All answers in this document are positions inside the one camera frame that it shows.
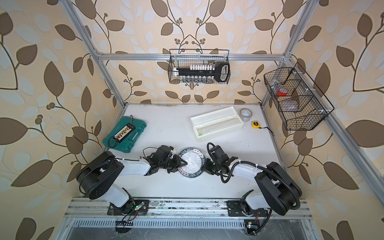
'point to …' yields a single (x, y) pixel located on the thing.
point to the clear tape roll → (246, 114)
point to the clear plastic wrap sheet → (195, 162)
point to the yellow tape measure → (256, 124)
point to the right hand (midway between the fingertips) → (201, 169)
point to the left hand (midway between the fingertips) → (186, 163)
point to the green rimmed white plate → (195, 160)
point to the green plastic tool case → (128, 144)
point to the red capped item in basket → (282, 91)
